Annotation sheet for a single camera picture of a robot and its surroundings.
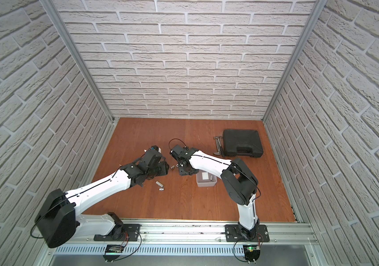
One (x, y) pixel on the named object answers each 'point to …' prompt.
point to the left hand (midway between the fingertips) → (169, 164)
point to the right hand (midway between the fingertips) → (189, 170)
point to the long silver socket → (159, 184)
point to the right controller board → (252, 252)
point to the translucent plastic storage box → (211, 182)
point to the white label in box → (205, 175)
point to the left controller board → (112, 252)
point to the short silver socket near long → (160, 189)
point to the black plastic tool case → (242, 142)
